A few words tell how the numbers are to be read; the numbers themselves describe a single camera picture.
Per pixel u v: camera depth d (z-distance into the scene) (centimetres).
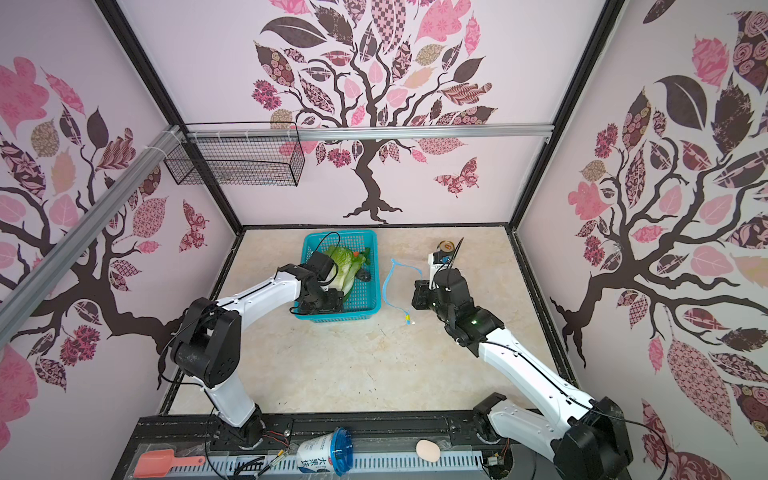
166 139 82
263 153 95
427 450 70
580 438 38
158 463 68
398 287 110
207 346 47
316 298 77
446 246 100
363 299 100
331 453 63
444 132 172
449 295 57
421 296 68
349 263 98
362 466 70
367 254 104
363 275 100
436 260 68
